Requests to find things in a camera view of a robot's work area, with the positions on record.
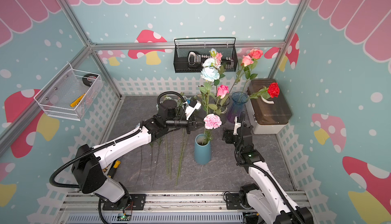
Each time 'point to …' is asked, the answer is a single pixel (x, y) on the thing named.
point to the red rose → (272, 91)
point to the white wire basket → (70, 96)
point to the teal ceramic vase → (202, 149)
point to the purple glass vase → (239, 100)
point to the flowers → (171, 155)
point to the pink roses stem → (248, 74)
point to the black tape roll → (89, 82)
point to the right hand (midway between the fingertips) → (229, 127)
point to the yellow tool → (75, 103)
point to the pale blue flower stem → (180, 156)
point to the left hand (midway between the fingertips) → (207, 125)
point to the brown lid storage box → (272, 116)
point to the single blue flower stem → (140, 165)
